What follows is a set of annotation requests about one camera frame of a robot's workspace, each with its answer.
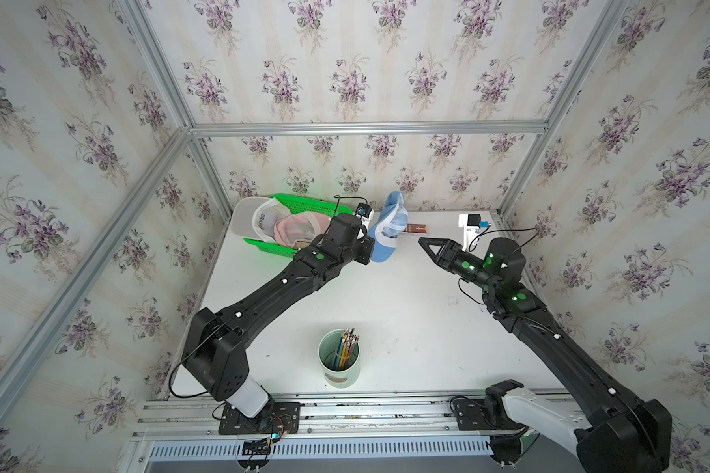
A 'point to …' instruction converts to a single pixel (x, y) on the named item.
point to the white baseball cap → (254, 217)
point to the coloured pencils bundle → (346, 348)
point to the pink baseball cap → (300, 230)
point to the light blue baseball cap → (390, 224)
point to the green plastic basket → (301, 204)
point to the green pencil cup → (338, 378)
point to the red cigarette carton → (417, 229)
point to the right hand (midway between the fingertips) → (425, 243)
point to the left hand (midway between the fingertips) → (371, 238)
